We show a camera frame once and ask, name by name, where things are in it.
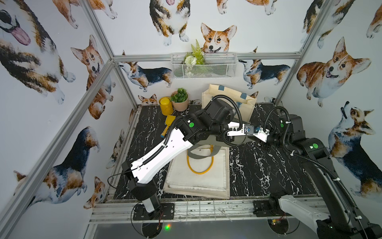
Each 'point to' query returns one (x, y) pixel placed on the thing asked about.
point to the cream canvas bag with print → (200, 192)
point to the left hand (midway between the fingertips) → (238, 124)
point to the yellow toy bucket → (166, 105)
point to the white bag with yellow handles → (209, 173)
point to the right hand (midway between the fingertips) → (251, 131)
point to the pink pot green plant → (180, 99)
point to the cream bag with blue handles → (245, 102)
